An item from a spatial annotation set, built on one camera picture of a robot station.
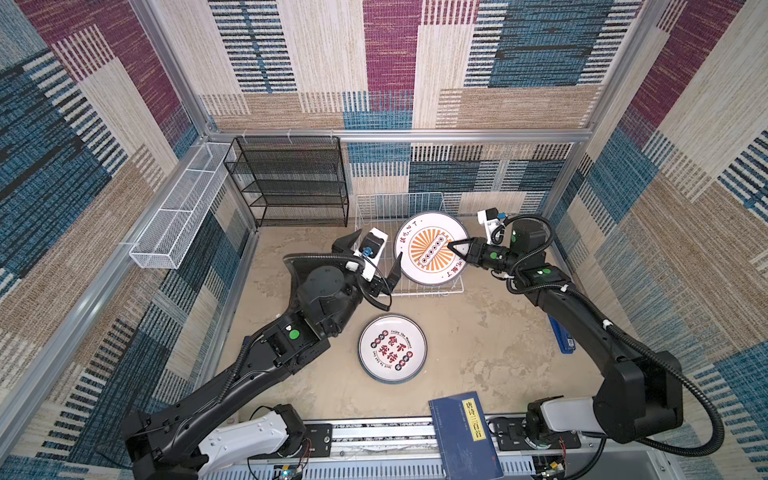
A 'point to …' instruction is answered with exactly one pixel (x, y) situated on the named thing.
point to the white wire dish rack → (388, 213)
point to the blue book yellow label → (465, 443)
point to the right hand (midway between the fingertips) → (449, 249)
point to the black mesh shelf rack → (291, 181)
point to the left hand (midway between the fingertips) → (378, 238)
